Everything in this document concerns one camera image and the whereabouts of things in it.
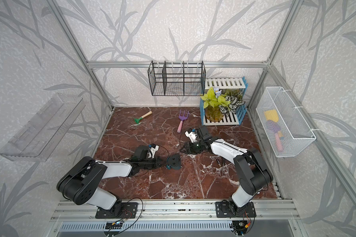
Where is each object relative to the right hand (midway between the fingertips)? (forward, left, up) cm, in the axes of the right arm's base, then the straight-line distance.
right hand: (182, 149), depth 86 cm
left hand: (-5, +10, -7) cm, 13 cm away
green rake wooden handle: (+30, +36, -8) cm, 47 cm away
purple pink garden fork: (+32, +1, -8) cm, 33 cm away
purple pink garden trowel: (+8, -52, +12) cm, 54 cm away
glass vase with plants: (+25, -23, +14) cm, 36 cm away
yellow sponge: (+17, -54, +11) cm, 58 cm away
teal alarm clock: (-6, +5, -3) cm, 8 cm away
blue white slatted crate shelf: (+39, -30, +18) cm, 53 cm away
